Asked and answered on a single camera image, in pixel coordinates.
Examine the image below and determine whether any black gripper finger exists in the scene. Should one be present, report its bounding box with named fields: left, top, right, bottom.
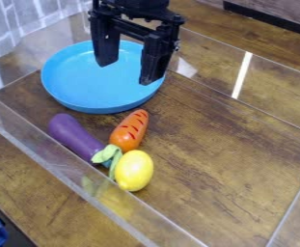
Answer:
left=138, top=26, right=178, bottom=85
left=90, top=15, right=120, bottom=67

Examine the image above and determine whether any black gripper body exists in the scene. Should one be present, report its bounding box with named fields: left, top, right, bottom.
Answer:
left=89, top=0, right=184, bottom=41

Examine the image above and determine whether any orange toy carrot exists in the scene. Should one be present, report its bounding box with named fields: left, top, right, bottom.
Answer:
left=90, top=109, right=149, bottom=179

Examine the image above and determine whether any yellow toy lemon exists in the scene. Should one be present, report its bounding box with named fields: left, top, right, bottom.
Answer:
left=114, top=150, right=153, bottom=192

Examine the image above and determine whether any blue round tray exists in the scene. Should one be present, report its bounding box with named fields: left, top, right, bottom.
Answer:
left=39, top=41, right=165, bottom=114

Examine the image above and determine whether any purple toy eggplant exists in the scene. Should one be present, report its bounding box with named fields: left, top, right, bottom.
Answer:
left=47, top=113, right=105, bottom=163

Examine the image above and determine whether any clear acrylic barrier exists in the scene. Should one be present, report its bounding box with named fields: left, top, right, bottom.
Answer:
left=0, top=101, right=206, bottom=247

